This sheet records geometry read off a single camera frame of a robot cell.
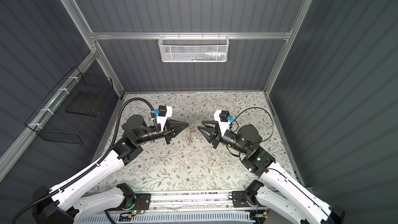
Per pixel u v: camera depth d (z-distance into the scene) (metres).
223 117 0.51
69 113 0.73
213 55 0.91
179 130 0.61
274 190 0.48
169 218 0.77
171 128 0.57
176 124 0.59
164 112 0.53
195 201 0.75
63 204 0.39
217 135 0.54
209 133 0.55
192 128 0.62
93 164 0.46
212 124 0.59
